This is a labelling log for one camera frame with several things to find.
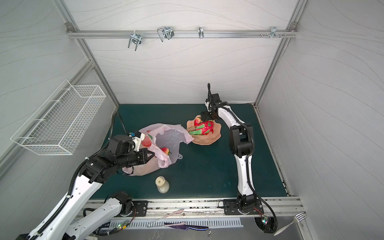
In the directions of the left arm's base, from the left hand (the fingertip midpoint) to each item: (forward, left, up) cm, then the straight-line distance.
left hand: (157, 152), depth 70 cm
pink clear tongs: (-27, +2, -23) cm, 35 cm away
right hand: (+37, -28, -13) cm, 48 cm away
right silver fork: (-22, -69, -22) cm, 76 cm away
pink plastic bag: (+19, +4, -21) cm, 29 cm away
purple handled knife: (-27, -13, -22) cm, 37 cm away
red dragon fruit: (+24, -23, -14) cm, 36 cm away
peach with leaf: (+31, -18, -15) cm, 39 cm away
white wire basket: (+4, +46, +12) cm, 47 cm away
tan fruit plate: (+20, -25, -21) cm, 38 cm away
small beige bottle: (-11, -2, -13) cm, 17 cm away
